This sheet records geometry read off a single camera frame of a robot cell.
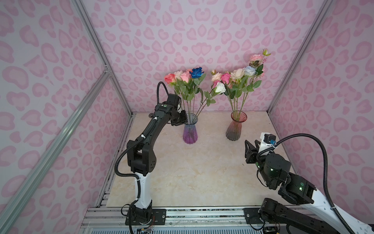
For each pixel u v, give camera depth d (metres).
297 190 0.44
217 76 0.80
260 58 0.78
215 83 0.78
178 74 0.81
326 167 0.46
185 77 0.76
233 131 0.99
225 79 0.78
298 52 0.86
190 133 0.99
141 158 0.53
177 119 0.78
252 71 0.78
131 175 0.55
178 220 0.73
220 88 0.72
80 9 0.69
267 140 0.52
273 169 0.44
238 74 0.78
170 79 0.80
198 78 0.76
